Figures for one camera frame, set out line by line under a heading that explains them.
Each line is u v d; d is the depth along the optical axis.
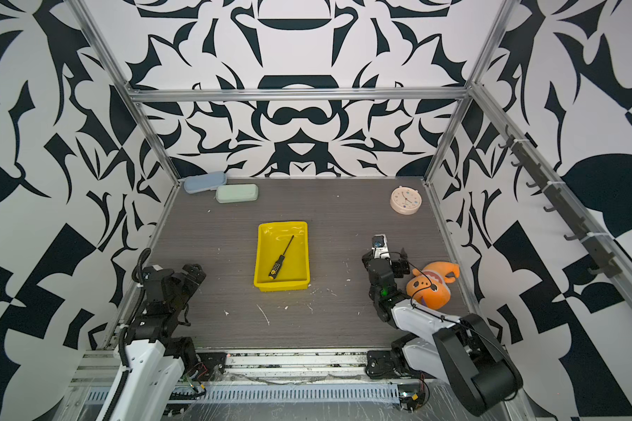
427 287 0.80
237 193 1.12
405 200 1.11
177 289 0.65
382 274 0.66
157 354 0.54
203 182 1.17
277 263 0.93
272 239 1.02
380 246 0.75
